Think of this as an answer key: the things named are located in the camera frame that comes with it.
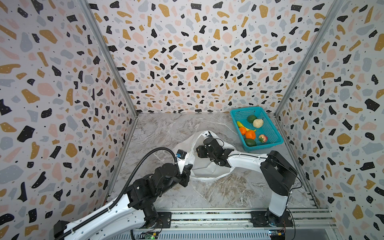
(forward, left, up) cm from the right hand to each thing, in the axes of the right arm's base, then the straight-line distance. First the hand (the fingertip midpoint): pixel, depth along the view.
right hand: (196, 146), depth 90 cm
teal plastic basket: (+22, -42, -10) cm, 49 cm away
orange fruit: (+14, -36, -5) cm, 39 cm away
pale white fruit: (+25, -44, -6) cm, 51 cm away
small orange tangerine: (+18, -32, -6) cm, 37 cm away
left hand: (-18, 0, +14) cm, 23 cm away
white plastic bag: (-10, -4, -9) cm, 14 cm away
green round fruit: (+31, -41, -9) cm, 52 cm away
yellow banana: (+25, -32, -9) cm, 42 cm away
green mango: (+8, -36, -6) cm, 37 cm away
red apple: (+13, -45, -8) cm, 47 cm away
